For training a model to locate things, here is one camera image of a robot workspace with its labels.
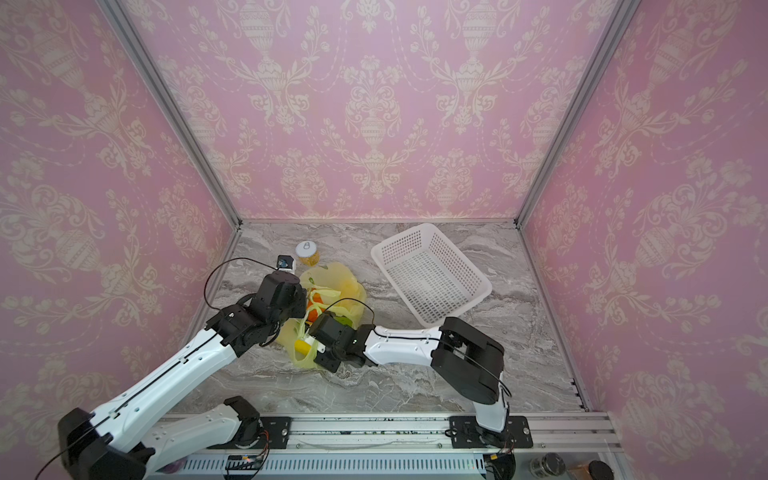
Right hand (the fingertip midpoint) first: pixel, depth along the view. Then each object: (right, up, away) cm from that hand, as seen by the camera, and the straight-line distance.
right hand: (322, 348), depth 84 cm
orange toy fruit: (+1, +12, -13) cm, 18 cm away
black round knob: (+63, -18, -22) cm, 69 cm away
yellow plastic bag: (+3, +18, -4) cm, 18 cm away
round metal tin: (+52, -17, -22) cm, 59 cm away
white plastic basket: (+35, +18, +20) cm, 44 cm away
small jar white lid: (-10, +27, +22) cm, 36 cm away
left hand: (-5, +16, -6) cm, 18 cm away
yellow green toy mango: (-3, +4, -10) cm, 11 cm away
